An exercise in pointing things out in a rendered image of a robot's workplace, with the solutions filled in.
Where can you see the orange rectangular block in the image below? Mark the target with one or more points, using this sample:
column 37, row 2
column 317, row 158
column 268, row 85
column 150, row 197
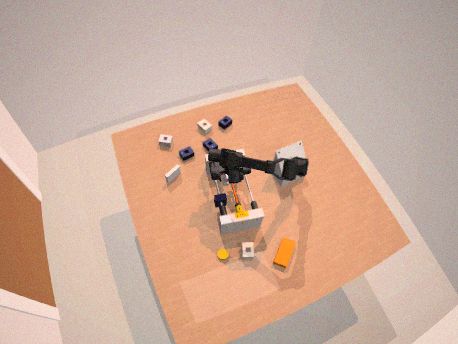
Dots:
column 284, row 253

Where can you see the yellow round disc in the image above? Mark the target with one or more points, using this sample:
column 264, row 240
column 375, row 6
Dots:
column 222, row 254

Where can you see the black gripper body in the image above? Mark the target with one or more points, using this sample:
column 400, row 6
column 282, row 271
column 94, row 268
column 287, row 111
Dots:
column 215, row 172

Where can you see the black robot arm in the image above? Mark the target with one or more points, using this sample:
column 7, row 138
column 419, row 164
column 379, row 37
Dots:
column 229, row 159

